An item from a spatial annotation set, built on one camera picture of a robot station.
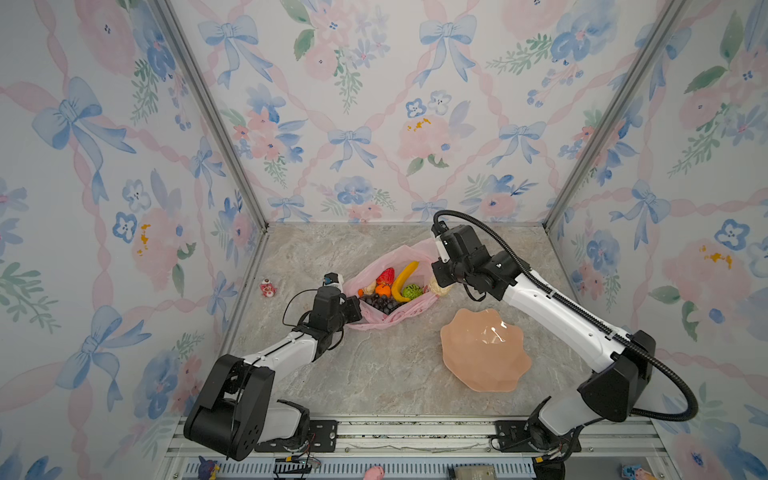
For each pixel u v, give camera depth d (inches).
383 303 36.5
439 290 31.5
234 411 16.7
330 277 31.5
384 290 38.5
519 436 28.7
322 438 29.0
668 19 27.3
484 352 34.1
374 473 26.8
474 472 26.1
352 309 31.5
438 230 26.0
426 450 28.8
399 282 39.6
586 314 17.8
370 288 37.7
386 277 38.7
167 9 27.0
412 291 37.3
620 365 16.0
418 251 37.5
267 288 38.4
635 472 26.7
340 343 31.0
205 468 26.0
